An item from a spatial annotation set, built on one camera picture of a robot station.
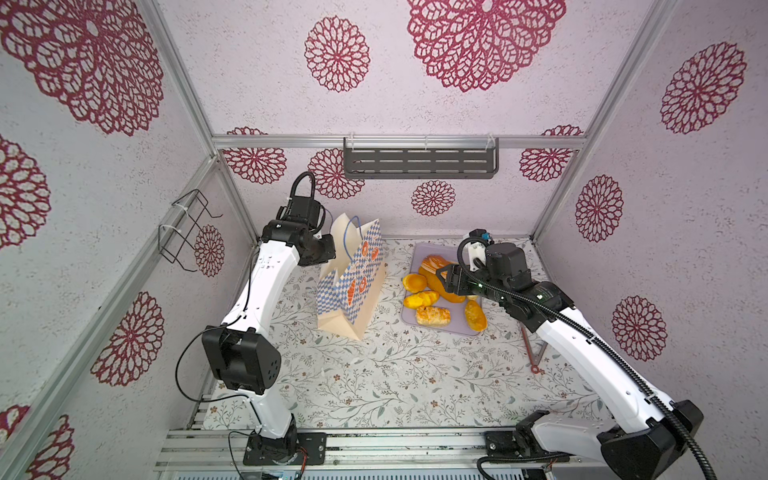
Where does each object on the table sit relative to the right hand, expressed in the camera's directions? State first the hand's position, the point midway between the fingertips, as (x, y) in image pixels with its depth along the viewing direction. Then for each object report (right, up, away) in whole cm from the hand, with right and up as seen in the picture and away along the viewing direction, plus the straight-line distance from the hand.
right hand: (448, 266), depth 73 cm
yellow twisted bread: (-3, -11, +26) cm, 29 cm away
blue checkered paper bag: (-25, -7, +6) cm, 27 cm away
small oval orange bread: (+13, -16, +19) cm, 28 cm away
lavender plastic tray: (+8, -18, +22) cm, 30 cm away
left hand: (-32, +2, +11) cm, 34 cm away
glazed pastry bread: (0, -16, +20) cm, 26 cm away
